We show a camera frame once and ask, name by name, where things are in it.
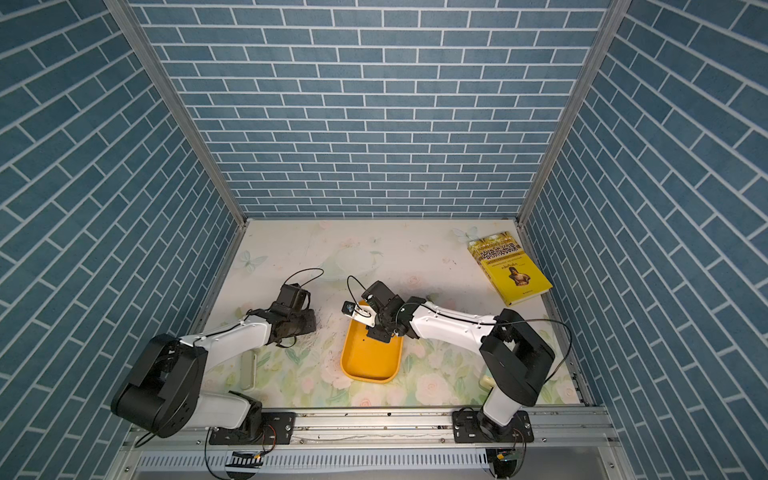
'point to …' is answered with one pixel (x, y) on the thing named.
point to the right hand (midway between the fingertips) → (374, 320)
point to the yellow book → (517, 278)
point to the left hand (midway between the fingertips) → (318, 321)
